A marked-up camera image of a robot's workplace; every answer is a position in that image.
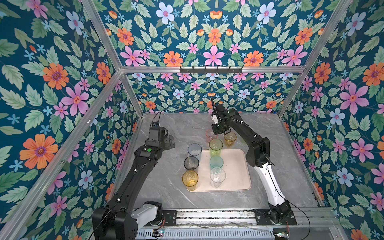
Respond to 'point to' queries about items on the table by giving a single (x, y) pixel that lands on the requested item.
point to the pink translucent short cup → (210, 135)
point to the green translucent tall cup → (215, 146)
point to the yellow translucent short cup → (229, 138)
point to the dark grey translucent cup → (191, 163)
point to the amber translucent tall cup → (190, 179)
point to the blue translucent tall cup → (194, 150)
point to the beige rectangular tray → (237, 167)
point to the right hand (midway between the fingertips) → (216, 130)
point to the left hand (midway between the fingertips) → (165, 136)
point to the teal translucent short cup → (216, 161)
